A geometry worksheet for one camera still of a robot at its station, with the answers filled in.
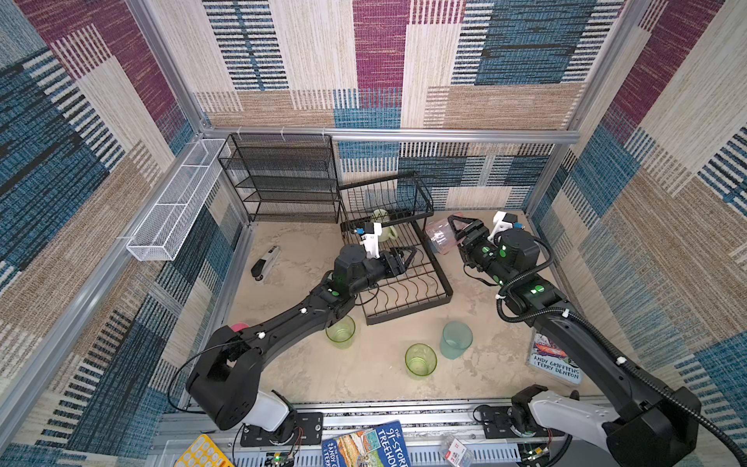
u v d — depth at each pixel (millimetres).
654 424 372
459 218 684
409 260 721
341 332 890
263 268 1010
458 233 648
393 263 683
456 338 861
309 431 733
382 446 692
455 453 686
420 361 831
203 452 700
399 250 689
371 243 703
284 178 1112
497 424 731
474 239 640
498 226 663
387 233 1053
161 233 706
